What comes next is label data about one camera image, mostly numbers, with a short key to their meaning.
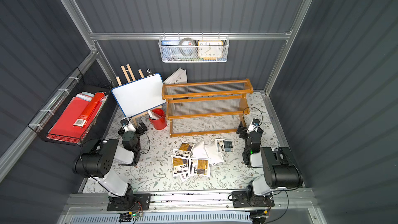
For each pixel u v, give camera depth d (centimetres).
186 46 89
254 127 77
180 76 96
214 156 87
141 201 75
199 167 81
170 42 88
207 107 112
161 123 97
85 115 71
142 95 91
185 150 87
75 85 77
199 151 89
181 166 83
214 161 85
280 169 46
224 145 90
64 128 68
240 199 74
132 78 89
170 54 85
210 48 88
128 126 77
